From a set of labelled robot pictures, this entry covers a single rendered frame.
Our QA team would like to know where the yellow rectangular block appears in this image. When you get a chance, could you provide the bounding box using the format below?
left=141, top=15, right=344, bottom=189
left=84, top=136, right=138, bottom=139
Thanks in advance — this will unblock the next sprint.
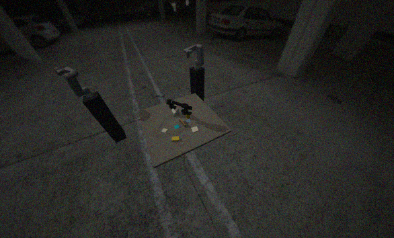
left=171, top=136, right=180, bottom=142

